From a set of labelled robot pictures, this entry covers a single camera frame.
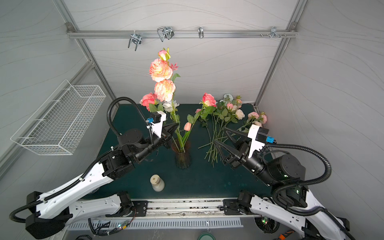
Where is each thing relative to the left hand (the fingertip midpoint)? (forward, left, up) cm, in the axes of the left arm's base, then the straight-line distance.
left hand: (178, 121), depth 60 cm
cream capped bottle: (-16, +12, -31) cm, 37 cm away
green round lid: (-36, -13, -28) cm, 47 cm away
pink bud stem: (+5, -3, -11) cm, 12 cm away
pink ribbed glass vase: (+1, +1, -24) cm, 24 cm away
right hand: (-10, -16, +9) cm, 21 cm away
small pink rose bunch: (+31, -26, -35) cm, 54 cm away
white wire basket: (+1, +57, -6) cm, 57 cm away
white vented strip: (-33, +26, -38) cm, 56 cm away
